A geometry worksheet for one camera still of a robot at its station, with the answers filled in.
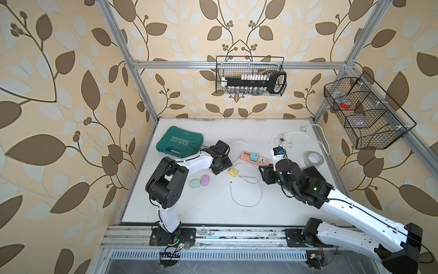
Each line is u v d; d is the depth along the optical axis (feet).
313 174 2.93
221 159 2.37
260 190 2.92
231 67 2.99
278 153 2.07
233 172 2.94
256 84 2.77
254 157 3.07
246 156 3.24
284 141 3.45
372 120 2.38
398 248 1.28
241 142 2.93
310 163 3.15
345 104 2.64
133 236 2.52
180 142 3.34
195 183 2.96
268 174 2.10
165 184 1.58
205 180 3.07
